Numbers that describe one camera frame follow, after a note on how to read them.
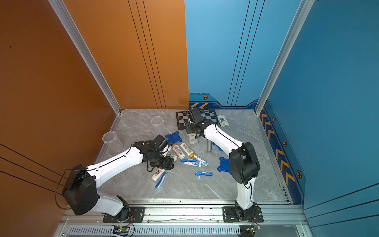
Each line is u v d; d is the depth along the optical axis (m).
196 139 0.87
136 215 0.74
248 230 0.70
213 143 0.61
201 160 0.92
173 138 1.05
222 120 1.13
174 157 0.91
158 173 0.85
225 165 0.92
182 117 1.12
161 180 0.84
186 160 0.92
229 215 0.73
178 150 0.94
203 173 0.87
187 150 0.94
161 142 0.67
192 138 0.92
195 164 0.90
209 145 0.98
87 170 0.45
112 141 0.88
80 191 0.42
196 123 0.69
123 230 0.71
